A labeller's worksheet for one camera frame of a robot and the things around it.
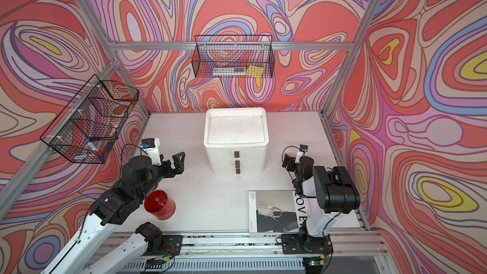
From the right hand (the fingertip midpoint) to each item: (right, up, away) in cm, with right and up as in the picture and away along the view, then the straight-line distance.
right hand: (295, 159), depth 97 cm
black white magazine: (-13, -19, -18) cm, 30 cm away
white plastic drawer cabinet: (-30, +11, -19) cm, 37 cm away
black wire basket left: (-89, +15, -23) cm, 93 cm away
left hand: (-52, +6, -28) cm, 59 cm away
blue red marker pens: (-76, +7, -33) cm, 83 cm away
